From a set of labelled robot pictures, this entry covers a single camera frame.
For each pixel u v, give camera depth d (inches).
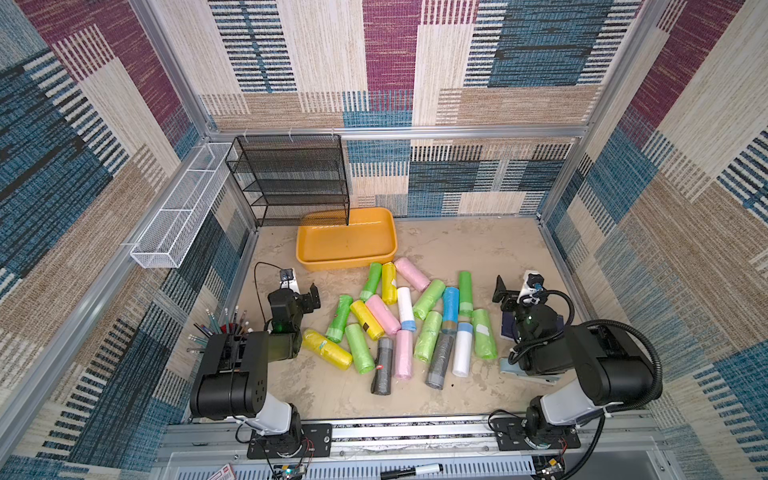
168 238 28.1
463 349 33.5
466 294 38.0
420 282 39.3
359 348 33.4
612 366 18.0
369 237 46.6
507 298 31.7
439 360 32.8
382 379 31.6
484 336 34.2
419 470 27.2
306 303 33.5
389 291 38.1
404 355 32.9
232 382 17.6
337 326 35.2
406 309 36.6
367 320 35.4
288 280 31.6
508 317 36.0
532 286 29.5
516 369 28.8
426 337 34.2
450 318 36.1
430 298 37.7
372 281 39.2
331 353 32.7
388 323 35.2
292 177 42.6
